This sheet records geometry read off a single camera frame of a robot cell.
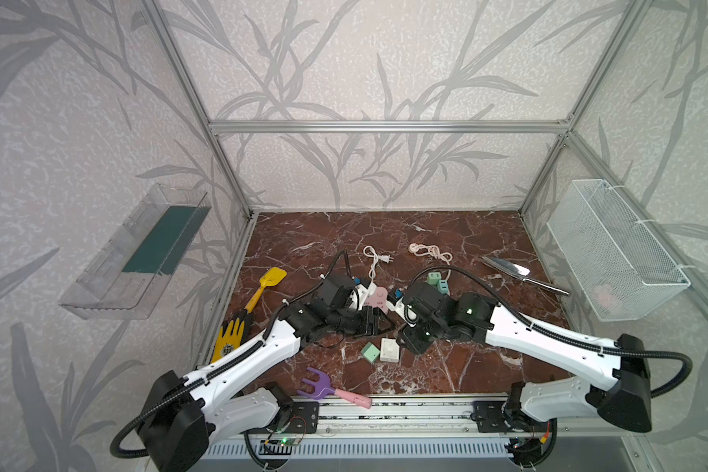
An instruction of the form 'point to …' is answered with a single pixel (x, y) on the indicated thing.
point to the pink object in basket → (603, 295)
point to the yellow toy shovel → (269, 278)
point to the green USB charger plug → (434, 277)
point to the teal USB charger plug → (442, 286)
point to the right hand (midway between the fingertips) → (402, 327)
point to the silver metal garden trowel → (520, 272)
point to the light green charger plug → (371, 352)
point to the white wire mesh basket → (622, 270)
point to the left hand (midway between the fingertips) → (391, 322)
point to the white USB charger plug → (389, 350)
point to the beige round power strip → (430, 251)
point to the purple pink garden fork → (322, 388)
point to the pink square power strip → (378, 298)
